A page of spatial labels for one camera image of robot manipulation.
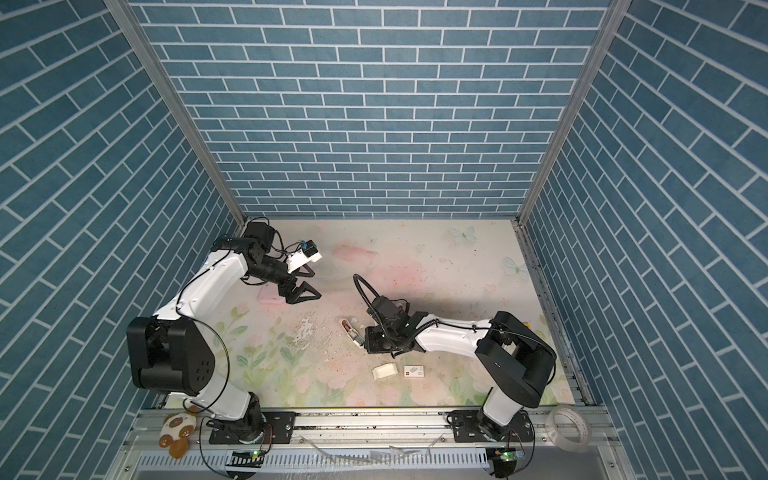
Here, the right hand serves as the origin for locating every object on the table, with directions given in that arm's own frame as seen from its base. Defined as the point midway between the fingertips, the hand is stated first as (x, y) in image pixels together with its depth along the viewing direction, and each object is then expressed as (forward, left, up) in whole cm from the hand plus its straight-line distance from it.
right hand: (360, 343), depth 84 cm
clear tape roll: (-16, -58, -2) cm, 60 cm away
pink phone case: (+14, +33, -1) cm, 36 cm away
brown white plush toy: (-25, +41, 0) cm, 47 cm away
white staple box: (-5, -16, -4) cm, 17 cm away
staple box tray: (-6, -7, -4) cm, 10 cm away
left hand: (+11, +14, +13) cm, 22 cm away
